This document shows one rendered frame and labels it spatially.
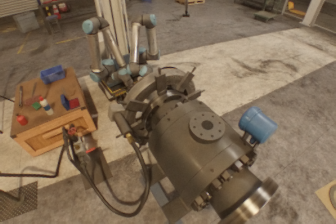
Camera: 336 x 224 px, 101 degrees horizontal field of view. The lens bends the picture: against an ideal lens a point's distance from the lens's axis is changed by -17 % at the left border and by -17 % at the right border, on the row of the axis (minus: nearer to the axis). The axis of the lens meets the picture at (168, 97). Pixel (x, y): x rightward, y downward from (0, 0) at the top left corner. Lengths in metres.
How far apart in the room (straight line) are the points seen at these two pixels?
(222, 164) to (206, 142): 0.14
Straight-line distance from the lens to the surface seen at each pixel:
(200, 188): 0.97
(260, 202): 1.00
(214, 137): 0.96
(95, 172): 1.97
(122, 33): 2.29
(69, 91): 2.23
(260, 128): 0.99
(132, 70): 1.56
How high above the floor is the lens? 1.70
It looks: 43 degrees down
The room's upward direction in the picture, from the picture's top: straight up
